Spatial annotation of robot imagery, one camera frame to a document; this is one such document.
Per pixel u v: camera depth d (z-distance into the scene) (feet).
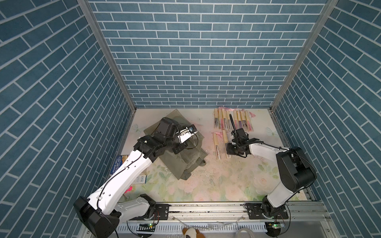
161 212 2.41
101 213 1.20
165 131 1.68
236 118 3.78
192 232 2.20
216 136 3.43
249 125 3.63
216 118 3.78
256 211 2.42
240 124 3.57
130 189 2.67
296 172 1.55
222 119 3.67
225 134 3.33
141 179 2.74
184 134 1.96
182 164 2.59
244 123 3.65
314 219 2.42
